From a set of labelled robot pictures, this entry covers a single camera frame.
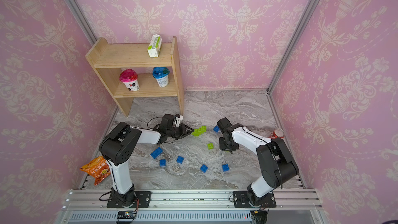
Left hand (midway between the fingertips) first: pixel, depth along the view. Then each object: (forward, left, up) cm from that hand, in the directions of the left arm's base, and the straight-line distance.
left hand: (193, 132), depth 94 cm
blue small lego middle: (-16, +7, -2) cm, 18 cm away
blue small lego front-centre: (-20, -6, -3) cm, 22 cm away
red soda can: (-5, -47, +8) cm, 48 cm away
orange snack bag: (-22, +48, 0) cm, 53 cm away
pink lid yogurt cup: (+17, +35, +28) cm, 48 cm away
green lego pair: (0, -2, 0) cm, 2 cm away
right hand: (-9, -20, -2) cm, 22 cm away
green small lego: (-8, -10, -2) cm, 13 cm away
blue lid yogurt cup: (+21, +18, +27) cm, 39 cm away
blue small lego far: (+4, -14, -2) cm, 15 cm away
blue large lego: (-12, +21, -3) cm, 24 cm away
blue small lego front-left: (-18, +16, -3) cm, 24 cm away
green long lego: (0, -6, +3) cm, 7 cm away
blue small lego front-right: (-20, -18, -2) cm, 27 cm away
